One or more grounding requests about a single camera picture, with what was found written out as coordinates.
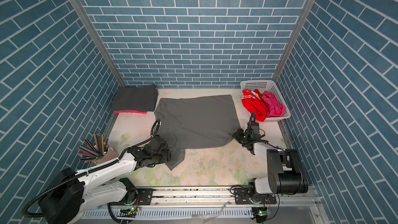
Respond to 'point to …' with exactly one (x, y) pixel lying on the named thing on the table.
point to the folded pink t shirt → (129, 111)
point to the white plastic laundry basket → (269, 85)
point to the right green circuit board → (260, 213)
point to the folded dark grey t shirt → (135, 98)
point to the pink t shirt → (273, 107)
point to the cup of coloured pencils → (100, 152)
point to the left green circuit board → (127, 213)
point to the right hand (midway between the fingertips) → (232, 131)
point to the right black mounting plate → (241, 196)
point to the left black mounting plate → (144, 196)
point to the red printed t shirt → (253, 99)
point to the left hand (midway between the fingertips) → (168, 157)
